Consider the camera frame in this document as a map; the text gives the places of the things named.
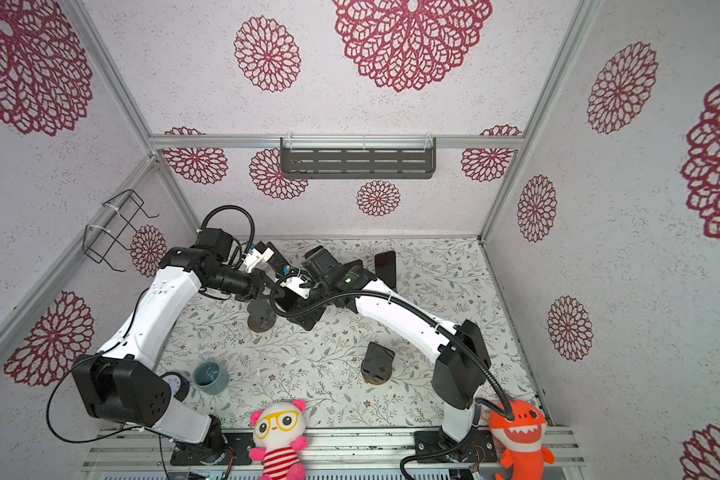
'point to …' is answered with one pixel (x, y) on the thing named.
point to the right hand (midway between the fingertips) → (299, 296)
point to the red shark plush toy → (521, 440)
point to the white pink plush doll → (278, 437)
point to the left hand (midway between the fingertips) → (280, 299)
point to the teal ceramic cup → (210, 377)
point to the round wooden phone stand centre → (376, 375)
